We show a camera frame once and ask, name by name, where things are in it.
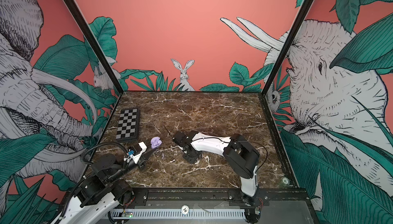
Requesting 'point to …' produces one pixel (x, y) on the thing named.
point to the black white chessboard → (127, 129)
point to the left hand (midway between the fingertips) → (155, 144)
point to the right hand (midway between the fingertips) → (192, 155)
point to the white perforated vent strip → (176, 213)
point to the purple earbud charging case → (155, 142)
